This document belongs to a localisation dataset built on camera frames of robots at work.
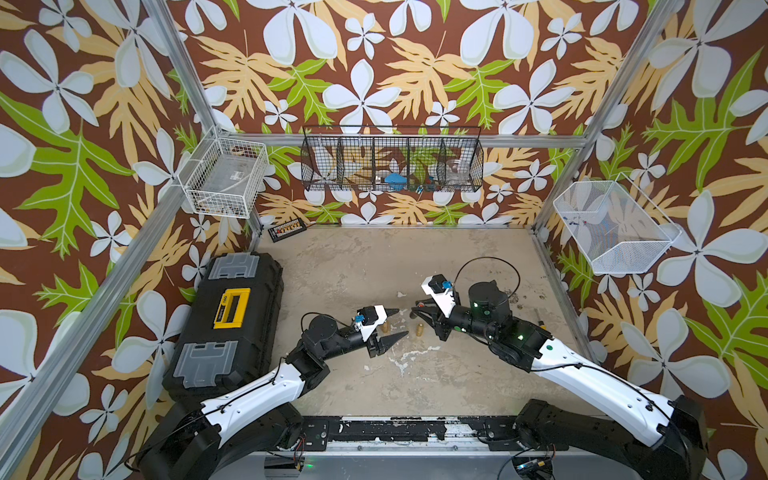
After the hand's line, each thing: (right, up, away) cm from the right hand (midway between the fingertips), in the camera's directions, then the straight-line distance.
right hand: (413, 305), depth 71 cm
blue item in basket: (-3, +36, +23) cm, 43 cm away
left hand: (-3, -2, -1) cm, 4 cm away
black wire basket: (-4, +45, +28) cm, 53 cm away
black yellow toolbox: (-47, -8, +4) cm, 47 cm away
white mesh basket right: (+58, +19, +9) cm, 62 cm away
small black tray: (-47, +23, +47) cm, 70 cm away
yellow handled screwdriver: (+43, -9, +22) cm, 49 cm away
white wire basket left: (-54, +35, +15) cm, 66 cm away
